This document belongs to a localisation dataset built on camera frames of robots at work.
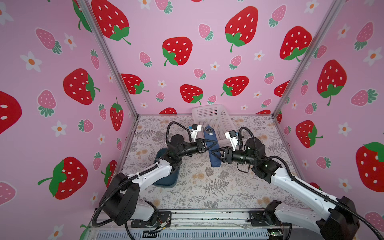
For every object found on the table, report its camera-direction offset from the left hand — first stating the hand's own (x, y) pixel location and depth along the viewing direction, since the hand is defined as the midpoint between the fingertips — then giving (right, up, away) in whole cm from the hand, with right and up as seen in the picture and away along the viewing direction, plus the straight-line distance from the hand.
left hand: (216, 144), depth 68 cm
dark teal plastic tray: (-23, -21, +16) cm, 35 cm away
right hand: (-2, -4, 0) cm, 4 cm away
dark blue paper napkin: (-1, -1, +2) cm, 2 cm away
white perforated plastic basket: (+6, +18, +50) cm, 53 cm away
